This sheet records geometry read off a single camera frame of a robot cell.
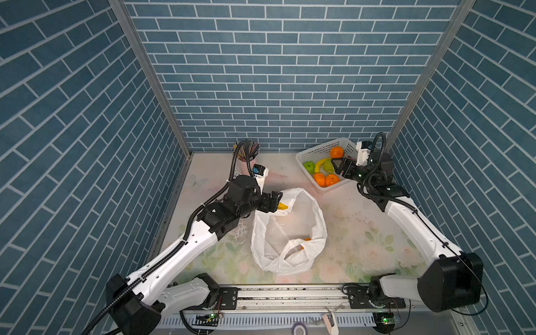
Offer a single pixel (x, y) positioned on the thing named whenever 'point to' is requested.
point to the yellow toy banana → (317, 164)
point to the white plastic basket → (323, 151)
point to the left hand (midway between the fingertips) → (279, 193)
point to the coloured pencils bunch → (246, 150)
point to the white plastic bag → (285, 242)
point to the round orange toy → (331, 179)
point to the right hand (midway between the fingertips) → (341, 161)
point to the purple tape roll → (299, 324)
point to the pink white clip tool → (333, 330)
